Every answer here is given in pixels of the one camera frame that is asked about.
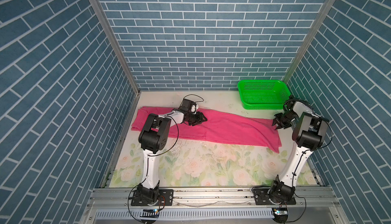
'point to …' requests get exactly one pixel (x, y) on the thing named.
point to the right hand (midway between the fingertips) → (275, 125)
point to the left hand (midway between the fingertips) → (207, 120)
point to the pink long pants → (263, 131)
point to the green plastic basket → (262, 94)
